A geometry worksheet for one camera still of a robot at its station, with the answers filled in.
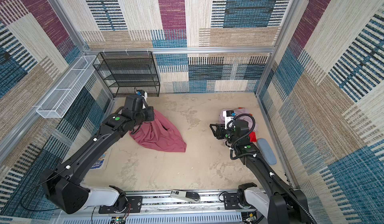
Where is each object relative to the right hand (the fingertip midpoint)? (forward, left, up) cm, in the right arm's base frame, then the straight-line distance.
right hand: (213, 127), depth 81 cm
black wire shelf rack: (+46, +60, +3) cm, 76 cm away
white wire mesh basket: (+6, +73, +17) cm, 76 cm away
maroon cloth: (+2, +32, -9) cm, 33 cm away
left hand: (+7, +31, +10) cm, 33 cm away
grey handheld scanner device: (-31, +11, -12) cm, 35 cm away
